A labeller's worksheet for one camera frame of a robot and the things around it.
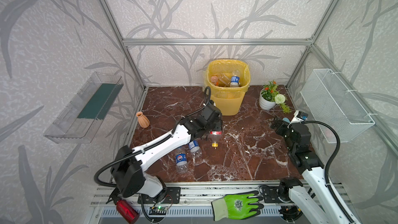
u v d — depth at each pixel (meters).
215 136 0.74
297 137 0.56
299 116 0.64
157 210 0.72
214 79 0.96
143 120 0.92
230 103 0.91
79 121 0.63
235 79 0.95
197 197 0.75
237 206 0.69
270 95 0.98
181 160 0.80
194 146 0.85
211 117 0.59
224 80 1.01
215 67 0.98
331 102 0.66
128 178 0.39
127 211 0.67
